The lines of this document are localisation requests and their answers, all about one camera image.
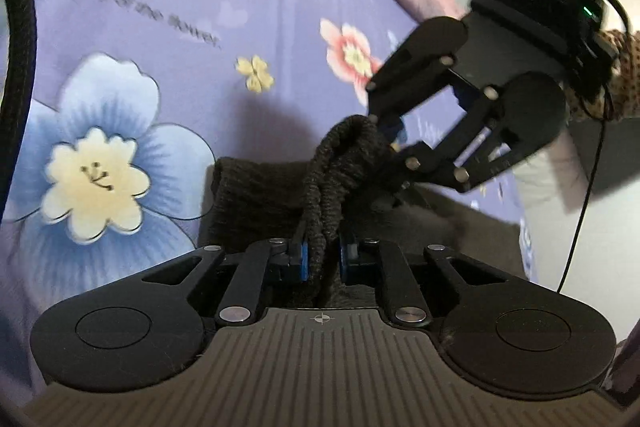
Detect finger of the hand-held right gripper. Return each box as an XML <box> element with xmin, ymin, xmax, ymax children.
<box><xmin>387</xmin><ymin>87</ymin><xmax>526</xmax><ymax>195</ymax></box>
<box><xmin>365</xmin><ymin>49</ymin><xmax>458</xmax><ymax>142</ymax></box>

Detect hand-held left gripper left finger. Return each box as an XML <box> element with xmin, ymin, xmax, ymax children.
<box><xmin>142</xmin><ymin>237</ymin><xmax>311</xmax><ymax>328</ymax></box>

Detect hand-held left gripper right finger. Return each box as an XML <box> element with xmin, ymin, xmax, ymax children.
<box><xmin>339</xmin><ymin>237</ymin><xmax>511</xmax><ymax>330</ymax></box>

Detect dark brown knit pants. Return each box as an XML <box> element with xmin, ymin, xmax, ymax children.
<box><xmin>200</xmin><ymin>114</ymin><xmax>526</xmax><ymax>310</ymax></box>

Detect dark grey box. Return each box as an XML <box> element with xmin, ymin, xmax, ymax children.
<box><xmin>570</xmin><ymin>117</ymin><xmax>640</xmax><ymax>192</ymax></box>

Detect purple floral bedsheet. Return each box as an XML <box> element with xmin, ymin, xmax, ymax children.
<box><xmin>0</xmin><ymin>0</ymin><xmax>541</xmax><ymax>408</ymax></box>

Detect black braided cable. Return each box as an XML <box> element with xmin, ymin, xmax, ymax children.
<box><xmin>0</xmin><ymin>0</ymin><xmax>38</xmax><ymax>228</ymax></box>
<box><xmin>556</xmin><ymin>0</ymin><xmax>633</xmax><ymax>295</ymax></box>

